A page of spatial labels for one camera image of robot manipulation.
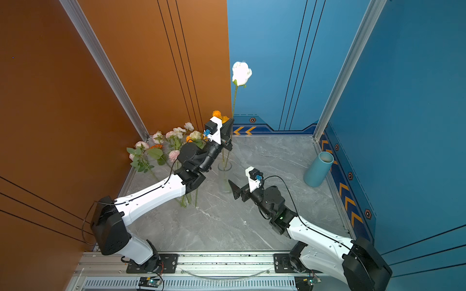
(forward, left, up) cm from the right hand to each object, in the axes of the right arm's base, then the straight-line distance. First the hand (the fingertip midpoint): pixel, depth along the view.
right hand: (237, 175), depth 74 cm
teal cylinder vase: (+8, -38, -9) cm, 40 cm away
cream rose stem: (+40, +27, -15) cm, 50 cm away
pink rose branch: (+26, +60, -19) cm, 68 cm away
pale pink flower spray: (+42, +42, -19) cm, 62 cm away
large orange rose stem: (+29, +50, -18) cm, 60 cm away
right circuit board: (-34, -26, -26) cm, 50 cm away
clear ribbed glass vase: (+8, +7, -7) cm, 13 cm away
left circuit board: (-33, +36, -24) cm, 55 cm away
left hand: (+9, +2, +23) cm, 25 cm away
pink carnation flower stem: (+24, +37, -16) cm, 47 cm away
